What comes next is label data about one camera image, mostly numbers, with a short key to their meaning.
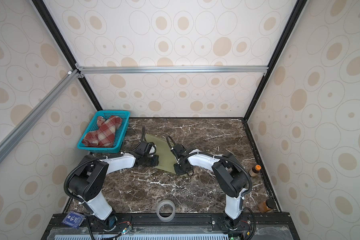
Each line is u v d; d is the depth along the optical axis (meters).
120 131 1.13
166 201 0.78
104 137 0.99
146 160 0.79
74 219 0.73
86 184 0.47
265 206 0.72
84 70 0.90
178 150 0.75
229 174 0.49
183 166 0.78
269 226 0.73
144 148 0.76
